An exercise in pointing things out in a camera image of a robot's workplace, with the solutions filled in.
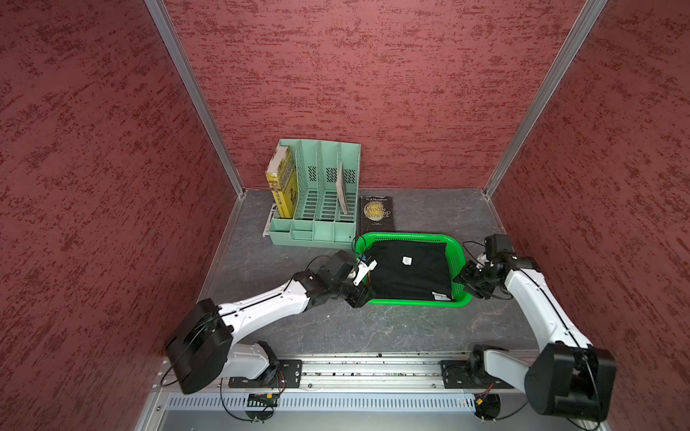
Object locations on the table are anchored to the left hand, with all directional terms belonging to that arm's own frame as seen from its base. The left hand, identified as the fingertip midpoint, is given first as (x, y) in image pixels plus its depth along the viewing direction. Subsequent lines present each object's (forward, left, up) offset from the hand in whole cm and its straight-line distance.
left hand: (365, 295), depth 80 cm
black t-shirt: (+11, -16, -4) cm, 20 cm away
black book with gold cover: (+38, -5, -7) cm, 39 cm away
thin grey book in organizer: (+40, +9, +6) cm, 41 cm away
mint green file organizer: (+54, +15, +1) cm, 56 cm away
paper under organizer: (+30, +39, -7) cm, 50 cm away
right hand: (+4, -29, 0) cm, 29 cm away
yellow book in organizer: (+38, +30, +13) cm, 50 cm away
